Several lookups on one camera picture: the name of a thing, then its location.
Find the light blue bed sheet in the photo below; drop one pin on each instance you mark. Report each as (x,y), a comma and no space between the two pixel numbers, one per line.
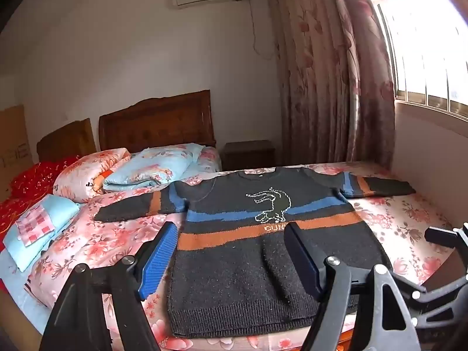
(14,292)

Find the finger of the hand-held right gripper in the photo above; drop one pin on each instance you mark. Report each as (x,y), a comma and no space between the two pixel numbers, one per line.
(438,301)
(440,234)

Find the large wooden headboard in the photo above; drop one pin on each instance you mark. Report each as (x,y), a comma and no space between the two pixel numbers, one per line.
(157,120)

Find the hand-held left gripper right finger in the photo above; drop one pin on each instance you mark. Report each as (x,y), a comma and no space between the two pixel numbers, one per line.
(302,259)

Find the black striped knit sweater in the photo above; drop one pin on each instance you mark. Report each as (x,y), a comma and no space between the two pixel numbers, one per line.
(234,263)

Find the folded light blue floral quilt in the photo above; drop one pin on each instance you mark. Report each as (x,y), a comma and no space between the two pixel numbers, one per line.
(153,166)

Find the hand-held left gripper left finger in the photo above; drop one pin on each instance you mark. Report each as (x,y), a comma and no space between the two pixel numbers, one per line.
(158,259)

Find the small wooden headboard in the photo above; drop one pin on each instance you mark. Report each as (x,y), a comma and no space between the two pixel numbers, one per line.
(65,140)

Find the pink checked cloth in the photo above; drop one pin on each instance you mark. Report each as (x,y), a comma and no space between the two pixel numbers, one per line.
(34,225)

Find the light blue pillow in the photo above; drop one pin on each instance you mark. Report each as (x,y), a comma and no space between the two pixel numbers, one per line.
(62,214)

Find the pink floral pillow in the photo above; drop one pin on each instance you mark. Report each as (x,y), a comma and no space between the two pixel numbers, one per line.
(84,170)

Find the red blanket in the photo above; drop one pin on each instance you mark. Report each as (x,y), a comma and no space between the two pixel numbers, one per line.
(29,182)

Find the cardboard box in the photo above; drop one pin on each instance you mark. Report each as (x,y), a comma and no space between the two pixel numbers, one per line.
(14,135)

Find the window with metal grille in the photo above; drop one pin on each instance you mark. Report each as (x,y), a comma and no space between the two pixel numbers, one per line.
(427,44)

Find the pink floral bed sheet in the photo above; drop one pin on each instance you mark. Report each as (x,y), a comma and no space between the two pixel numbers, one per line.
(395,219)

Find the pink floral curtain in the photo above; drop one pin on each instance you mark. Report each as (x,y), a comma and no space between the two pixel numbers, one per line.
(314,73)

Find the dark wooden nightstand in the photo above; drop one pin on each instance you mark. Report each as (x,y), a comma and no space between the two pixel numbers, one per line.
(248,155)

